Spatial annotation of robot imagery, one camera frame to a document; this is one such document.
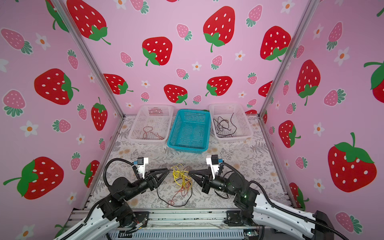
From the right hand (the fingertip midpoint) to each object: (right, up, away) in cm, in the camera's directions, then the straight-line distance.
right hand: (189, 175), depth 60 cm
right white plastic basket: (+28, +24, +54) cm, 66 cm away
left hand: (-10, -1, +6) cm, 12 cm away
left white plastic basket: (-33, +22, +55) cm, 68 cm away
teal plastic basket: (-2, +17, +51) cm, 54 cm away
